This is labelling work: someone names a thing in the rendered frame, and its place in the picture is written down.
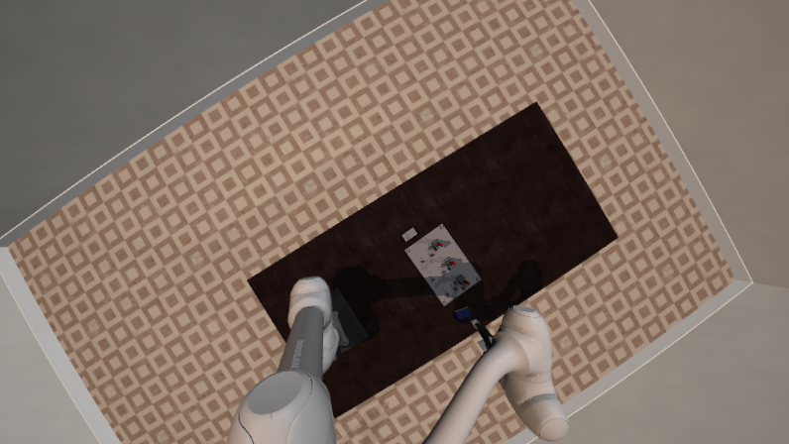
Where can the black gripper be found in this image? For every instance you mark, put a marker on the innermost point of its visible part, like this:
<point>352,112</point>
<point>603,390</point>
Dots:
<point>483,332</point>

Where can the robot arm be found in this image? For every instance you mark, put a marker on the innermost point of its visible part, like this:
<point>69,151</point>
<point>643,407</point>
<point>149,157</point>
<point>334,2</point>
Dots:
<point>293,406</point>

